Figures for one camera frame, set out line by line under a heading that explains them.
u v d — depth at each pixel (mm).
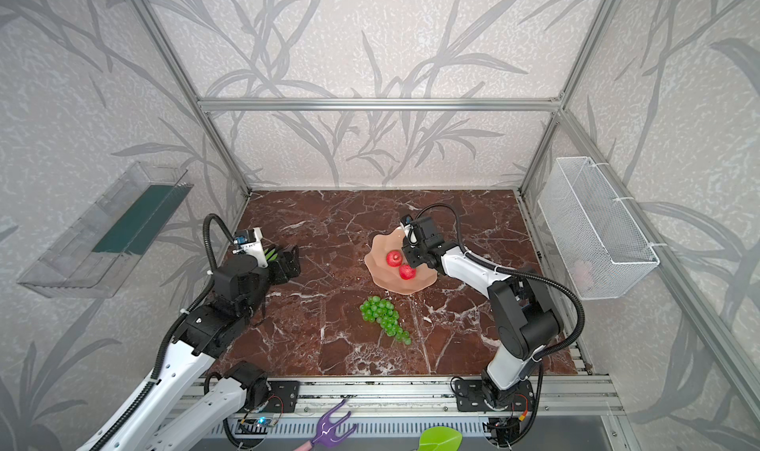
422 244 716
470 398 734
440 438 680
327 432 689
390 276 954
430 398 753
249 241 606
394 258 958
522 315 463
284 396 737
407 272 914
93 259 638
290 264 654
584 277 711
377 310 838
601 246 609
